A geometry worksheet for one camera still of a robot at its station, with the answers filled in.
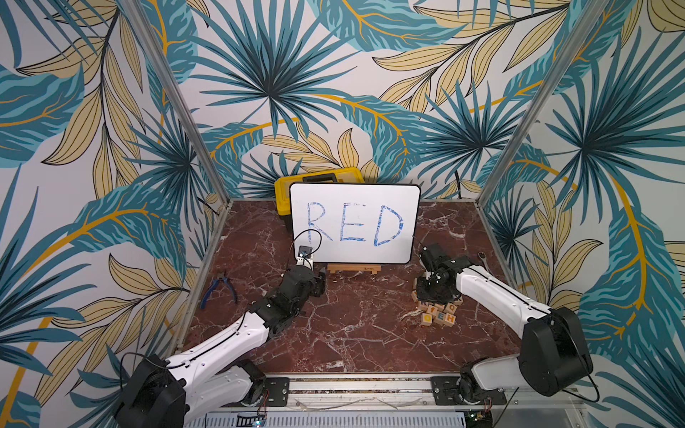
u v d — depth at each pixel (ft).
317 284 2.35
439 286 2.41
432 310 2.82
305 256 2.26
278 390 2.40
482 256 3.30
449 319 2.77
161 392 1.27
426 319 2.80
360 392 2.45
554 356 1.39
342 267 3.09
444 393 2.41
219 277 3.10
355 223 2.88
